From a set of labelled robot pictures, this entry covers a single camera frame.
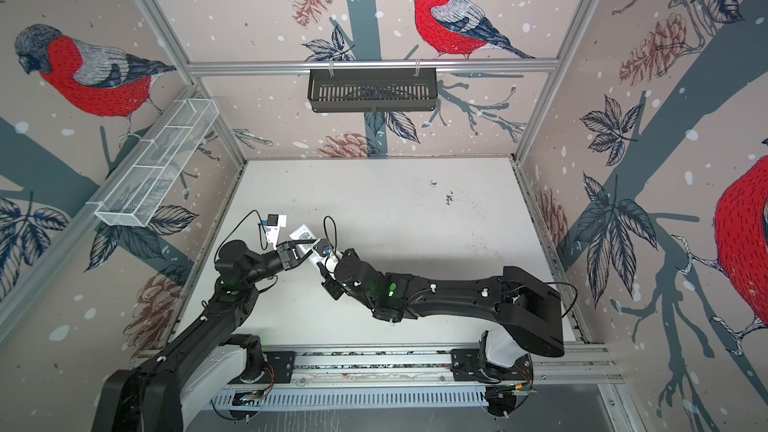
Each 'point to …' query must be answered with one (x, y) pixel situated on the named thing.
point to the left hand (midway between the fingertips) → (316, 248)
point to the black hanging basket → (373, 90)
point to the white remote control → (303, 233)
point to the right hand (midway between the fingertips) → (320, 264)
